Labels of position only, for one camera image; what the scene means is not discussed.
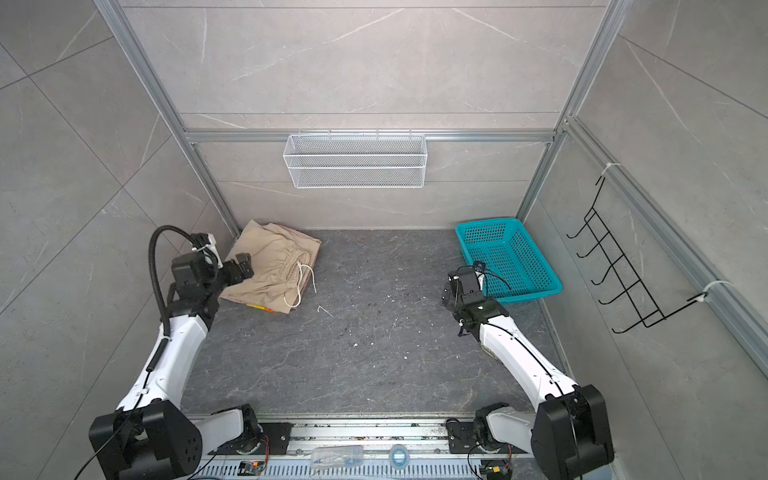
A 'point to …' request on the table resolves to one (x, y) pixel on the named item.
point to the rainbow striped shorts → (262, 308)
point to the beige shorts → (283, 261)
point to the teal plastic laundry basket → (515, 270)
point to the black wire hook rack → (622, 271)
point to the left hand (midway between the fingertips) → (229, 252)
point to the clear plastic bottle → (337, 456)
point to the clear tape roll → (399, 456)
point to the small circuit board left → (250, 467)
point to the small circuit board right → (496, 469)
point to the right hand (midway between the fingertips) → (464, 291)
